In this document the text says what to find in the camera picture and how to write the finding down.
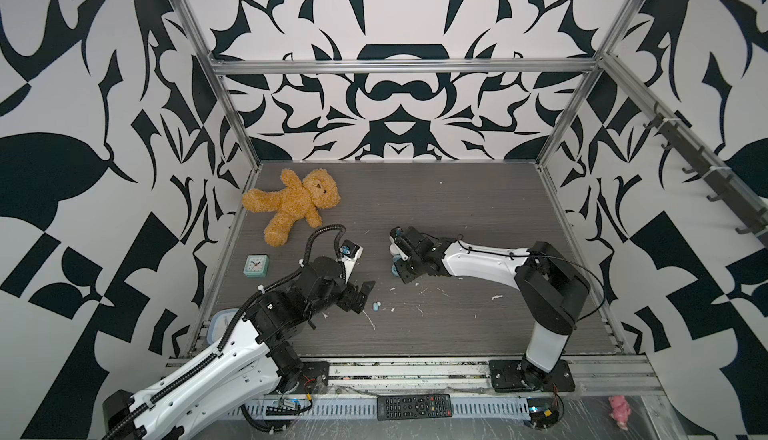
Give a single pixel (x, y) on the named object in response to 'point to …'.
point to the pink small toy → (620, 411)
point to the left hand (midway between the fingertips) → (358, 269)
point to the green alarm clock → (256, 265)
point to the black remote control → (413, 406)
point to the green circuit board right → (545, 412)
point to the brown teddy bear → (297, 198)
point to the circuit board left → (288, 407)
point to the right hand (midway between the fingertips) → (402, 265)
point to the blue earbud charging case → (394, 270)
